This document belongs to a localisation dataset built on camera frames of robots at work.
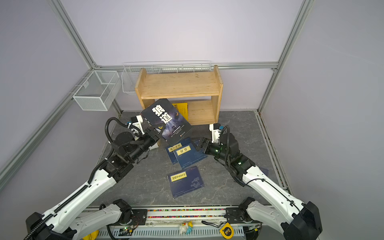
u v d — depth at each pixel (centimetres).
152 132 59
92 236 65
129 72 94
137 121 62
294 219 39
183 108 89
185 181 85
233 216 72
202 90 71
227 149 52
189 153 95
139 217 73
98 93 97
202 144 62
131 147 54
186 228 68
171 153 96
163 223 73
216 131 65
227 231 68
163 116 68
